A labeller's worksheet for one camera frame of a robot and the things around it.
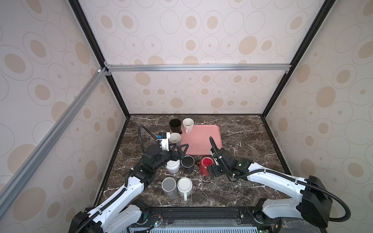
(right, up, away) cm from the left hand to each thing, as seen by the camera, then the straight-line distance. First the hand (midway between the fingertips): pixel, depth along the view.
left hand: (187, 145), depth 73 cm
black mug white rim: (0, -12, +10) cm, 16 cm away
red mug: (+11, -11, +12) cm, 19 cm away
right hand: (+18, -13, +10) cm, 24 cm away
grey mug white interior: (-9, +2, +24) cm, 26 cm away
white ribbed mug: (-8, -13, +11) cm, 19 cm away
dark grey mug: (-9, -21, 0) cm, 23 cm away
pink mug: (0, +11, +29) cm, 31 cm away
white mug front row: (-1, -22, +3) cm, 22 cm away
